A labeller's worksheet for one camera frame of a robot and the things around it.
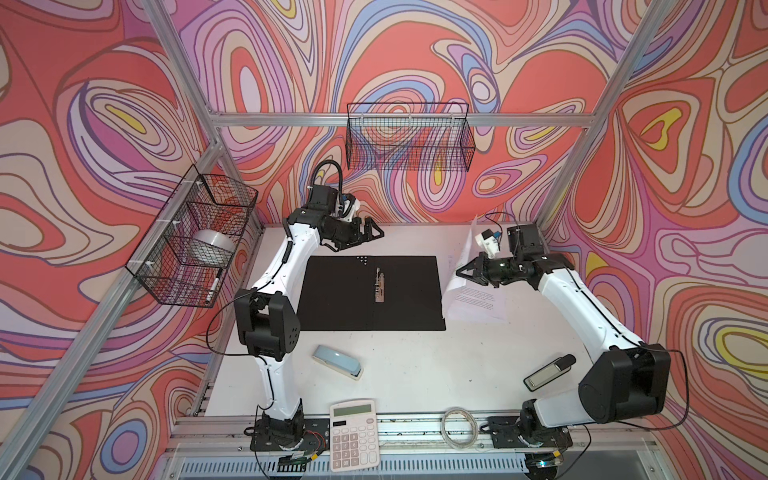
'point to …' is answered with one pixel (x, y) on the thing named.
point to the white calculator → (353, 434)
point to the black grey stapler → (549, 373)
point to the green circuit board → (291, 462)
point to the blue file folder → (369, 293)
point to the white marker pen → (213, 287)
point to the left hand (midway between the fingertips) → (374, 234)
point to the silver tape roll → (219, 239)
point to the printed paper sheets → (468, 300)
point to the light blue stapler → (338, 361)
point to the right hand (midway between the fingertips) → (459, 278)
